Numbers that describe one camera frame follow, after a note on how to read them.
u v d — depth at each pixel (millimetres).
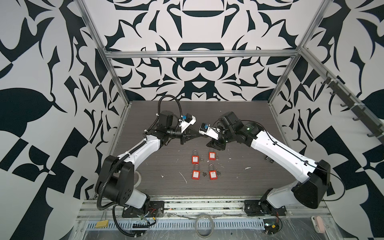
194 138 758
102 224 698
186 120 682
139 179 828
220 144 665
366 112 553
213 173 847
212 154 917
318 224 683
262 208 670
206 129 640
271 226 711
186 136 690
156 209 730
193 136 759
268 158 502
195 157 894
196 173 849
